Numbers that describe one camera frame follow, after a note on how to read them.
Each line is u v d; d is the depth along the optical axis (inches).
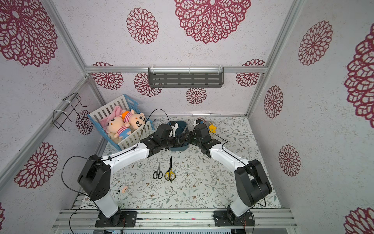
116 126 37.7
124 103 43.5
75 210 27.0
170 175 35.0
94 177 17.9
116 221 26.5
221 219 28.3
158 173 35.3
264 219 29.6
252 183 17.7
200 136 27.0
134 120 39.8
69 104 30.8
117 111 41.0
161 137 26.1
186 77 36.5
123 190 32.0
